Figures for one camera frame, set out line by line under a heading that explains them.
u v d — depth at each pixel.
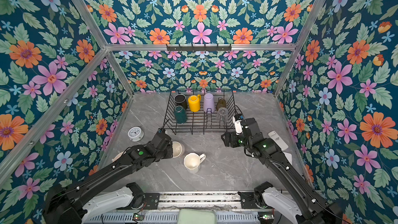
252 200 0.73
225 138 0.67
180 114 0.96
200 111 1.08
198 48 0.93
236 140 0.66
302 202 0.41
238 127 0.68
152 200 0.74
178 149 0.84
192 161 0.83
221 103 1.03
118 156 0.86
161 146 0.62
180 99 1.01
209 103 0.99
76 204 0.41
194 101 1.01
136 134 0.93
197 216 0.67
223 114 0.95
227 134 0.66
